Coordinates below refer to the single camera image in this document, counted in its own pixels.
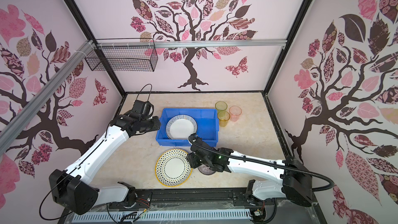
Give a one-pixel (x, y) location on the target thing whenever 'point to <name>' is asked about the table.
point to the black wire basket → (126, 54)
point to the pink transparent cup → (235, 112)
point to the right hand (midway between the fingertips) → (189, 155)
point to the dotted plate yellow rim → (172, 168)
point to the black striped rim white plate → (181, 127)
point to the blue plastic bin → (208, 126)
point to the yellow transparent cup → (223, 116)
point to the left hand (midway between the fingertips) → (158, 126)
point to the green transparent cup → (221, 106)
